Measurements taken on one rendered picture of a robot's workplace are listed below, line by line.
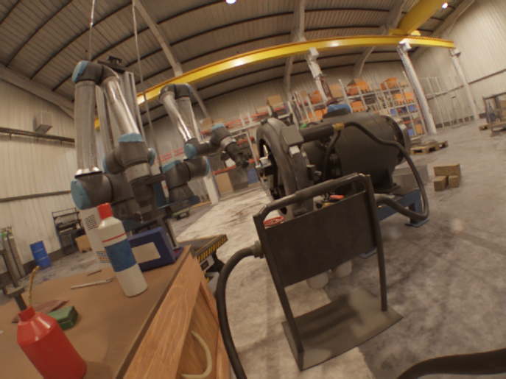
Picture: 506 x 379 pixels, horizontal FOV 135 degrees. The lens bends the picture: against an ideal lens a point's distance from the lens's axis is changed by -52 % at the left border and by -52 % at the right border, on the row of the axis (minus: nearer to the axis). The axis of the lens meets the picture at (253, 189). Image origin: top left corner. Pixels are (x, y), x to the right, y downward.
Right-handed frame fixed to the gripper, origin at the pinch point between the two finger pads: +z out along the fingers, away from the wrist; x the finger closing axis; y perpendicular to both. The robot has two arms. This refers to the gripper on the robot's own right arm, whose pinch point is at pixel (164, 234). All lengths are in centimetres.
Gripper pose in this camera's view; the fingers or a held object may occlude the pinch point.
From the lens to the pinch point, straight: 76.1
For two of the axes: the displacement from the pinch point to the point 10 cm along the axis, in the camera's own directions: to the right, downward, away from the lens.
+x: 1.0, 0.4, -9.9
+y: -9.5, 3.1, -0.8
